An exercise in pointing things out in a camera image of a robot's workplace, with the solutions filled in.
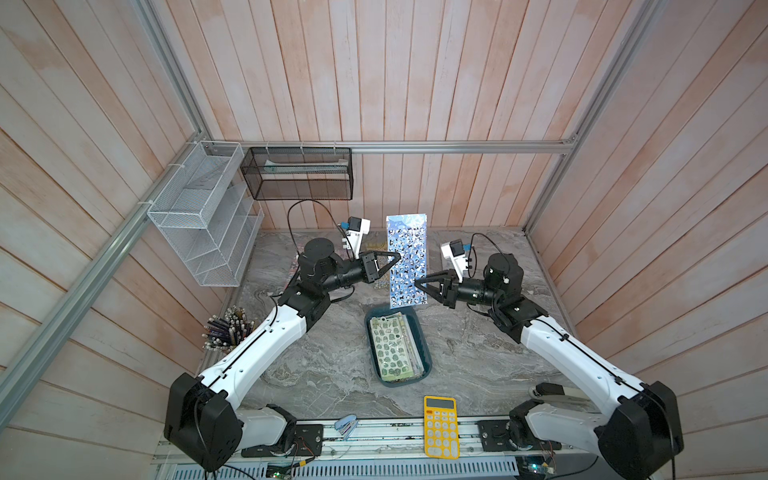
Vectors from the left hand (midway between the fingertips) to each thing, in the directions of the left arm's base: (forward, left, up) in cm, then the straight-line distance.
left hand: (400, 263), depth 67 cm
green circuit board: (-35, -33, -35) cm, 60 cm away
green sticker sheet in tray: (-9, 0, -32) cm, 33 cm away
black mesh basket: (+46, +33, -8) cm, 57 cm away
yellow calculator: (-28, -11, -33) cm, 44 cm away
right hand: (-1, -4, -6) cm, 8 cm away
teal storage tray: (-2, -8, -32) cm, 33 cm away
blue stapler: (-27, +13, -33) cm, 44 cm away
